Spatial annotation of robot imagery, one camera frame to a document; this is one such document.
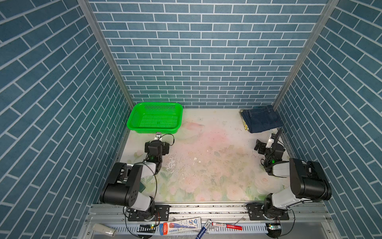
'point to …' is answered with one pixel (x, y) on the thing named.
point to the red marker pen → (231, 226)
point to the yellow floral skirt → (245, 126)
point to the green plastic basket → (152, 117)
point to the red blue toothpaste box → (180, 225)
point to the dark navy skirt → (261, 118)
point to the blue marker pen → (202, 232)
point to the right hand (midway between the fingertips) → (266, 142)
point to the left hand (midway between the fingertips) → (161, 141)
